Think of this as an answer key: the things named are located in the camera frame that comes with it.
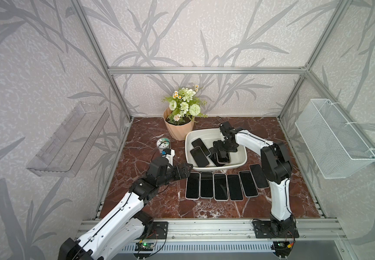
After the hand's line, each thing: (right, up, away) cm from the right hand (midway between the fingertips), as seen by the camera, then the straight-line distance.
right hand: (220, 149), depth 100 cm
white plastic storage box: (-7, +8, +7) cm, 13 cm away
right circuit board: (+25, -42, -28) cm, 56 cm away
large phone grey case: (+14, -18, -12) cm, 26 cm away
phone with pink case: (-17, -18, -15) cm, 29 cm away
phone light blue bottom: (-4, -6, +2) cm, 7 cm away
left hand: (-19, -7, -24) cm, 31 cm away
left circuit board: (-38, -40, -30) cm, 62 cm away
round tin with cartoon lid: (-35, +4, -4) cm, 35 cm away
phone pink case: (+6, -20, -15) cm, 25 cm away
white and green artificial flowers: (-21, +25, -16) cm, 36 cm away
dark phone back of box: (-13, +4, +5) cm, 15 cm away
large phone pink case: (-13, -5, -3) cm, 14 cm away
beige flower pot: (-26, +10, -2) cm, 28 cm away
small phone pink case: (+1, -6, -7) cm, 9 cm away
